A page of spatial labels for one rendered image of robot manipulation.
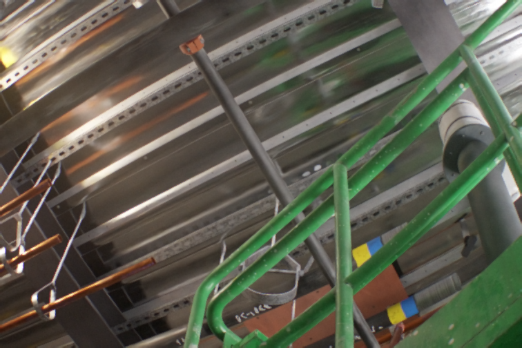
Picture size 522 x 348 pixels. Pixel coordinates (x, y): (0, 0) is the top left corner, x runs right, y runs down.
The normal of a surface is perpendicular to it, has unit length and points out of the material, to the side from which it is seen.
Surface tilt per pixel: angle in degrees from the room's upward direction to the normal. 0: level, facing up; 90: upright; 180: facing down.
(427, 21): 180
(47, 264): 180
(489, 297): 90
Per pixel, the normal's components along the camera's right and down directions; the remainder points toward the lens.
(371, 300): -0.07, 0.40
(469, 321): -0.71, -0.66
